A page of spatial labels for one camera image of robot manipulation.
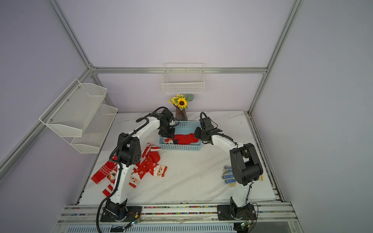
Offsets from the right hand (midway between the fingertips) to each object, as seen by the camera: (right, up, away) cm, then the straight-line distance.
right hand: (198, 135), depth 97 cm
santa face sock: (-24, -22, -8) cm, 34 cm away
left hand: (-19, -2, +3) cm, 20 cm away
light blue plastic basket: (-10, +5, +11) cm, 16 cm away
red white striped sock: (-51, -30, -15) cm, 61 cm away
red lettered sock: (-59, -23, -9) cm, 65 cm away
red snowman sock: (-12, -4, +6) cm, 14 cm away
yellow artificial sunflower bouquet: (-12, +23, -1) cm, 26 cm away
